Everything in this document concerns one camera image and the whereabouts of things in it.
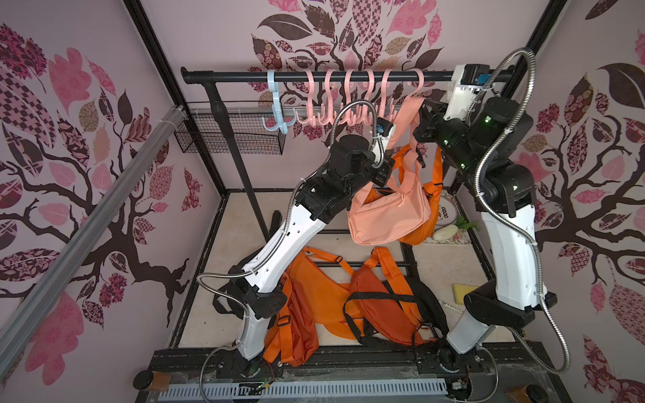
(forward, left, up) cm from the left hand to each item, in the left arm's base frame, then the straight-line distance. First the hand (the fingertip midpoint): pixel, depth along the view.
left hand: (385, 154), depth 62 cm
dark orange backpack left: (-32, +26, -43) cm, 60 cm away
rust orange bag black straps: (-24, -2, -43) cm, 49 cm away
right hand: (0, -6, +15) cm, 16 cm away
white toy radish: (+5, -32, -42) cm, 53 cm away
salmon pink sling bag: (-3, -7, -19) cm, 20 cm away
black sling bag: (-24, -17, -43) cm, 52 cm away
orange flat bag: (-18, +16, -46) cm, 52 cm away
